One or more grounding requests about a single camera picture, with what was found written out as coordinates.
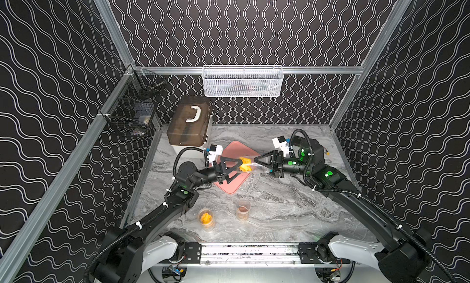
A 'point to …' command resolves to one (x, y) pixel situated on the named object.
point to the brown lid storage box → (190, 124)
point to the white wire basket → (242, 81)
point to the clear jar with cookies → (249, 165)
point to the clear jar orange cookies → (206, 218)
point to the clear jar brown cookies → (243, 206)
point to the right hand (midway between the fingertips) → (256, 162)
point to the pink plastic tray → (236, 150)
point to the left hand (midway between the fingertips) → (241, 166)
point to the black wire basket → (133, 105)
